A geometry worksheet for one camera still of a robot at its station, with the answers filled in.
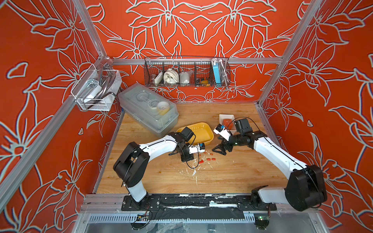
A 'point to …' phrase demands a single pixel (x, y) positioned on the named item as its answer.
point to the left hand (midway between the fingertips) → (192, 155)
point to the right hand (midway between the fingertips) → (214, 142)
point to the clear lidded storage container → (148, 109)
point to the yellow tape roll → (163, 107)
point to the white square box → (229, 116)
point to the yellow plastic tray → (202, 131)
